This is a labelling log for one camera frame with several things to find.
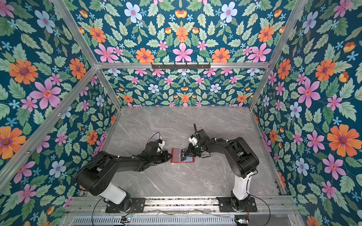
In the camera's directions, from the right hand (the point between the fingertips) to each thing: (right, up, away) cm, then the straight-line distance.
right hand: (184, 153), depth 90 cm
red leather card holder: (-5, -2, 0) cm, 6 cm away
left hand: (-6, 0, -2) cm, 6 cm away
